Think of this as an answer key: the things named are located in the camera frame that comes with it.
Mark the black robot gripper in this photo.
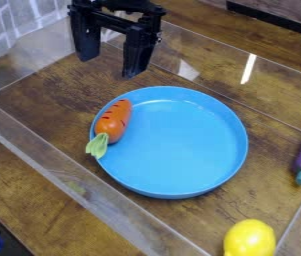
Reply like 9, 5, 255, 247
68, 0, 167, 78

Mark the blue round tray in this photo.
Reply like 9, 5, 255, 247
97, 86, 249, 199

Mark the yellow toy lemon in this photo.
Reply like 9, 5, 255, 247
224, 219, 276, 256

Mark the white grid curtain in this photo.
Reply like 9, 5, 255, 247
0, 0, 72, 56

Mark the orange toy carrot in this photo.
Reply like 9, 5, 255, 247
85, 99, 133, 159

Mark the clear acrylic enclosure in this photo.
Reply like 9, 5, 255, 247
0, 0, 301, 256

